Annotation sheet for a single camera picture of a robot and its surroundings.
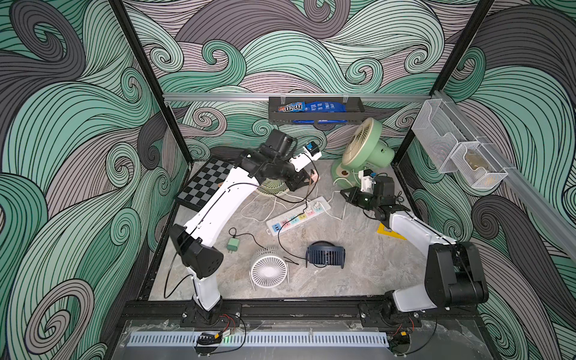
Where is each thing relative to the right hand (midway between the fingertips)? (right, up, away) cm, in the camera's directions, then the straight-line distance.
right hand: (343, 191), depth 88 cm
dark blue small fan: (-10, -23, -7) cm, 26 cm away
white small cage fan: (-29, -25, -15) cm, 41 cm away
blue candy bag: (-11, +35, +4) cm, 37 cm away
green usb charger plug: (-45, -22, -1) cm, 50 cm away
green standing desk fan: (+7, +17, -3) cm, 18 cm away
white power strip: (-15, -10, +7) cm, 19 cm away
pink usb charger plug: (-14, +6, -19) cm, 24 cm away
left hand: (-16, +7, -17) cm, 24 cm away
